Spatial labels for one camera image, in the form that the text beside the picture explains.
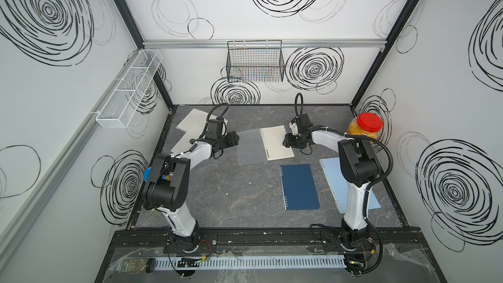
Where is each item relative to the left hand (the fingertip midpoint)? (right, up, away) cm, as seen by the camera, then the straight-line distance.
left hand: (234, 138), depth 96 cm
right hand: (+27, -3, +6) cm, 28 cm away
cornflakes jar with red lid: (+60, +7, -9) cm, 61 cm away
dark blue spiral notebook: (+30, -22, -7) cm, 38 cm away
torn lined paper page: (-25, +13, +19) cm, 34 cm away
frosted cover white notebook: (+14, -4, +6) cm, 16 cm away
